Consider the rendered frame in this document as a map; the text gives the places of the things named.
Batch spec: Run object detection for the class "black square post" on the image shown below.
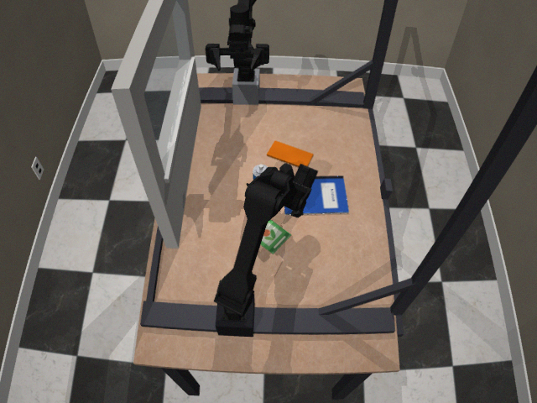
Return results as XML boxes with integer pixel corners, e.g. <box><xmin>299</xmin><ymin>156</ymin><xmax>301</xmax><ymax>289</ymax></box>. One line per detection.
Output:
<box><xmin>380</xmin><ymin>179</ymin><xmax>393</xmax><ymax>200</ymax></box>

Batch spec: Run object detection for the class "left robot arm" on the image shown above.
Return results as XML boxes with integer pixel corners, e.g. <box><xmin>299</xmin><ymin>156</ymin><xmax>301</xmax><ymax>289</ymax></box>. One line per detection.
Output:
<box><xmin>214</xmin><ymin>164</ymin><xmax>318</xmax><ymax>322</ymax></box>

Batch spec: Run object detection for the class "blue notebook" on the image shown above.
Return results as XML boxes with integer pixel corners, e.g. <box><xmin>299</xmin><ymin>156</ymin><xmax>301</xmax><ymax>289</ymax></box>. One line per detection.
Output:
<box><xmin>303</xmin><ymin>175</ymin><xmax>349</xmax><ymax>214</ymax></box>

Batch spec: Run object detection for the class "orange rectangular block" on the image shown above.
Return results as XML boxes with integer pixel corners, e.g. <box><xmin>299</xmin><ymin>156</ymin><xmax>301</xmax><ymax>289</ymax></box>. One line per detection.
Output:
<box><xmin>267</xmin><ymin>141</ymin><xmax>313</xmax><ymax>167</ymax></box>

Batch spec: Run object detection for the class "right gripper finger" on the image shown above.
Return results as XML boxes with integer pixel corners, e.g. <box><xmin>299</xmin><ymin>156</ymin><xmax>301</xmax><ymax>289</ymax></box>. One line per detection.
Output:
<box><xmin>210</xmin><ymin>48</ymin><xmax>220</xmax><ymax>71</ymax></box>
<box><xmin>251</xmin><ymin>48</ymin><xmax>264</xmax><ymax>71</ymax></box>

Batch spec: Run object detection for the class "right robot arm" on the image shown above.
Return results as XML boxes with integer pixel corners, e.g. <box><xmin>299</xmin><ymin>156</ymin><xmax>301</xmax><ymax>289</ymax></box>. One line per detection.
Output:
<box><xmin>227</xmin><ymin>0</ymin><xmax>257</xmax><ymax>81</ymax></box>

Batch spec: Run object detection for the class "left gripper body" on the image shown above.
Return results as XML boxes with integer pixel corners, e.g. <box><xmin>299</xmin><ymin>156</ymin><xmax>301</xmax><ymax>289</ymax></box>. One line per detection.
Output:
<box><xmin>279</xmin><ymin>163</ymin><xmax>295</xmax><ymax>179</ymax></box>

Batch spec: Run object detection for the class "grey wall panel with window opening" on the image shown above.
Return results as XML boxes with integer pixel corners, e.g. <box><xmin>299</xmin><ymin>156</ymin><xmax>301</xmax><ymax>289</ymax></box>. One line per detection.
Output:
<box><xmin>111</xmin><ymin>0</ymin><xmax>201</xmax><ymax>249</ymax></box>

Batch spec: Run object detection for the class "clear window pane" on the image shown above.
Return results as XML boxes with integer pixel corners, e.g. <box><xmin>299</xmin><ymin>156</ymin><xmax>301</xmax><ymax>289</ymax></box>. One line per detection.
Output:
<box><xmin>144</xmin><ymin>0</ymin><xmax>190</xmax><ymax>173</ymax></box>

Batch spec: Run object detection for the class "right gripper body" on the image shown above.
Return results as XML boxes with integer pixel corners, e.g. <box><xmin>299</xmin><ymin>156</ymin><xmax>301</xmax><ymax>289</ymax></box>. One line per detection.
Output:
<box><xmin>206</xmin><ymin>41</ymin><xmax>269</xmax><ymax>64</ymax></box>

